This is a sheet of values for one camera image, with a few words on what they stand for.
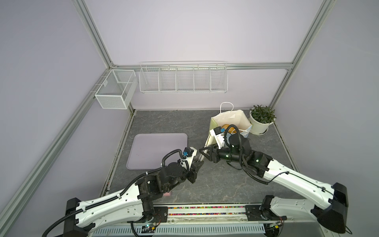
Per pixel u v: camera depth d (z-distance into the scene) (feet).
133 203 1.53
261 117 3.07
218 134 2.00
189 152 1.82
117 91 3.17
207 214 2.47
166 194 2.53
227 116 2.85
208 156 2.05
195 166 1.93
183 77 3.19
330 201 1.30
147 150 3.35
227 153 1.93
